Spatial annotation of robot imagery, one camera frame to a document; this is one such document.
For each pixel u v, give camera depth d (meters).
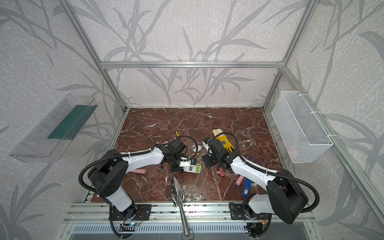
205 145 0.79
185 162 0.77
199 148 1.00
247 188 0.79
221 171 0.87
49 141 0.63
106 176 0.45
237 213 0.73
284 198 0.41
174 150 0.72
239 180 0.83
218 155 0.65
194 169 0.85
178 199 0.78
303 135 0.62
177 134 1.05
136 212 0.72
